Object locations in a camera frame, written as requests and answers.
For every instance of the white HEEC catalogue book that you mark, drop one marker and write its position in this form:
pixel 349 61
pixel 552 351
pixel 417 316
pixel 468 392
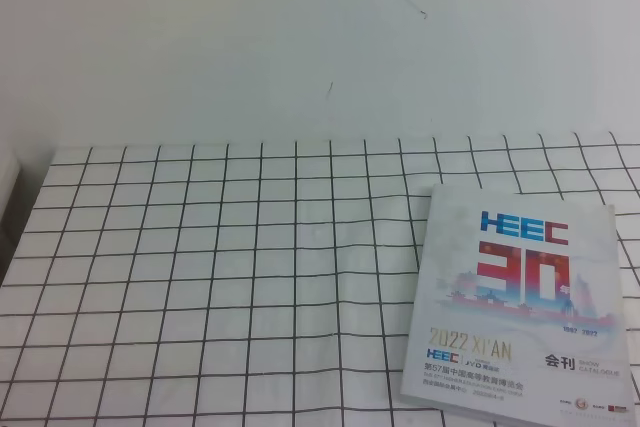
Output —
pixel 518 315

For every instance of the white black-grid tablecloth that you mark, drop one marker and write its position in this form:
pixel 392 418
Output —
pixel 265 284

